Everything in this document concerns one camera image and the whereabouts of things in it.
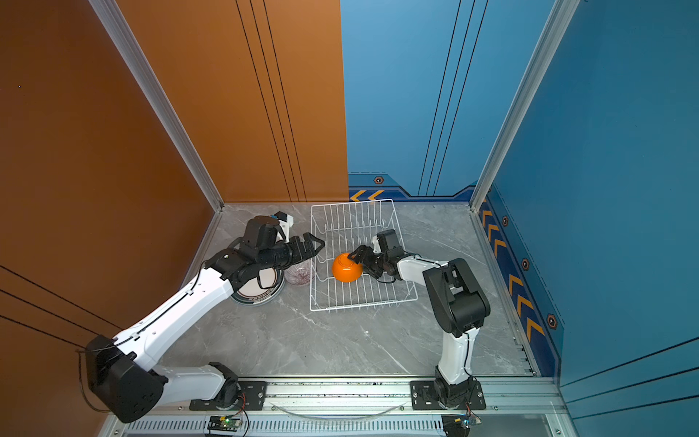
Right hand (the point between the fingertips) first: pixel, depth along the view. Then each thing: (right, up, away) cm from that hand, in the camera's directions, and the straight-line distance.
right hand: (353, 263), depth 96 cm
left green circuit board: (-33, -39, -25) cm, 57 cm away
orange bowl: (-3, -2, -2) cm, 4 cm away
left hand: (-10, +7, -20) cm, 23 cm away
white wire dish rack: (-4, +13, +7) cm, 15 cm away
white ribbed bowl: (-20, -4, 0) cm, 20 cm away
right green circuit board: (+28, -40, -25) cm, 55 cm away
